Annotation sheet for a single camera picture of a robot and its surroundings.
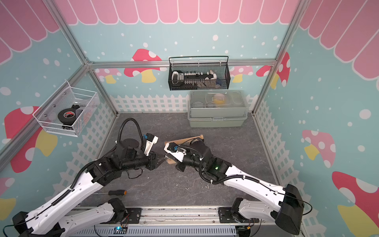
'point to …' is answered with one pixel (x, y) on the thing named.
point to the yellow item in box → (218, 98)
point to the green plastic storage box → (217, 108)
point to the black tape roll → (67, 116)
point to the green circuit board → (120, 230)
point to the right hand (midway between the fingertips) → (167, 153)
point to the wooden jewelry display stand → (182, 141)
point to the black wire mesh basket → (222, 70)
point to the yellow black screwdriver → (119, 192)
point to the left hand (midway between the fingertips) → (164, 160)
